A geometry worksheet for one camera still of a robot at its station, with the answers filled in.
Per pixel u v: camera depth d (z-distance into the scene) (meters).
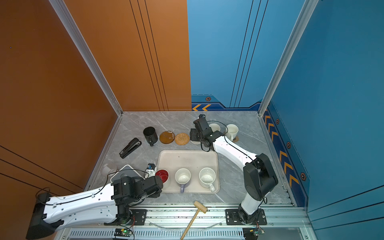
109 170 0.89
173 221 0.74
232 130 1.03
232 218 0.72
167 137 1.05
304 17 0.72
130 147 0.97
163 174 0.82
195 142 1.02
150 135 0.97
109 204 0.49
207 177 0.85
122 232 0.71
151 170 0.68
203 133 0.66
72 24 0.75
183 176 0.85
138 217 0.74
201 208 0.75
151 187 0.55
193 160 0.93
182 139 1.05
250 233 0.70
